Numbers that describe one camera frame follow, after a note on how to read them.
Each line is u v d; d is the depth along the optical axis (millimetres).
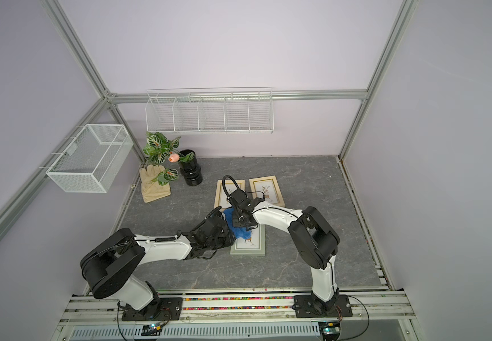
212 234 707
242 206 719
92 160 829
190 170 1021
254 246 874
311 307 734
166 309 735
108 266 445
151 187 1082
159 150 832
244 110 1023
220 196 1026
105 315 738
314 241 477
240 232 866
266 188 1074
